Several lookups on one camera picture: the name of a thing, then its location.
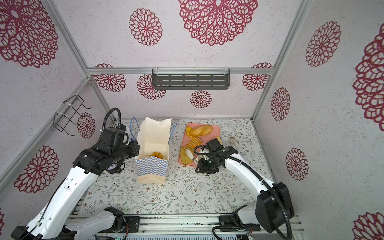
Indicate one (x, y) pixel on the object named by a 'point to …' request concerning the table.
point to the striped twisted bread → (194, 143)
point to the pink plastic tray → (184, 158)
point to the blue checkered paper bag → (153, 135)
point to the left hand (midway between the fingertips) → (139, 149)
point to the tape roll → (232, 140)
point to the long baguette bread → (201, 130)
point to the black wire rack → (70, 107)
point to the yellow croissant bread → (187, 130)
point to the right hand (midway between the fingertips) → (199, 168)
